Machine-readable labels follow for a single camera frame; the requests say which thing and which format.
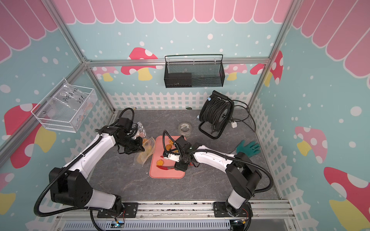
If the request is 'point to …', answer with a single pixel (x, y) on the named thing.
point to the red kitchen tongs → (166, 168)
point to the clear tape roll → (184, 128)
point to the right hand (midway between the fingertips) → (178, 162)
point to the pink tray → (164, 143)
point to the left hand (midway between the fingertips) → (143, 151)
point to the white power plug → (233, 124)
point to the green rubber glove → (252, 149)
